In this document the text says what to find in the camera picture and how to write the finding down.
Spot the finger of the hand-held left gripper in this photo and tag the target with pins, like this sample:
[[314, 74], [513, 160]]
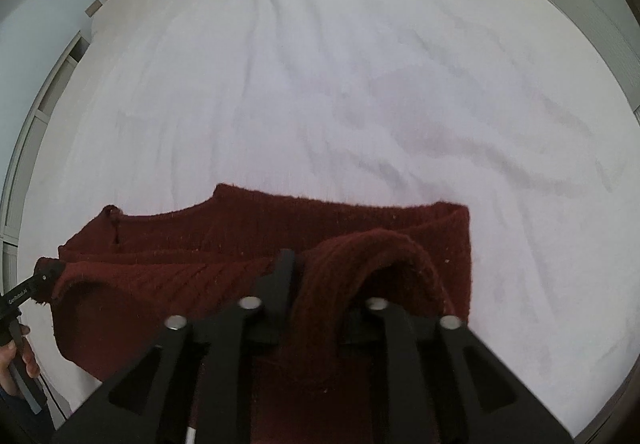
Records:
[[47, 276]]

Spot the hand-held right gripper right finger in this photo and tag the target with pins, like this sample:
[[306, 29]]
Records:
[[400, 349]]

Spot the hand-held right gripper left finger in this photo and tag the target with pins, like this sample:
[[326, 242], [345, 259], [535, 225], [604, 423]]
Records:
[[235, 349]]

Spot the dark red knit sweater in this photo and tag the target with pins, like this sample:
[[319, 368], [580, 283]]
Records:
[[280, 264]]

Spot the person's left hand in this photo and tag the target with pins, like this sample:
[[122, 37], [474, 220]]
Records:
[[27, 354]]

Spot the white louvered cabinet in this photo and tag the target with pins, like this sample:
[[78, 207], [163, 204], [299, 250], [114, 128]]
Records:
[[35, 134]]

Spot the bed with white sheet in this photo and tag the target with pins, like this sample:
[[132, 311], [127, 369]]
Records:
[[340, 74]]

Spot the wall switch plate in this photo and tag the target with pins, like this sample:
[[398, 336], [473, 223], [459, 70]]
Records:
[[92, 7]]

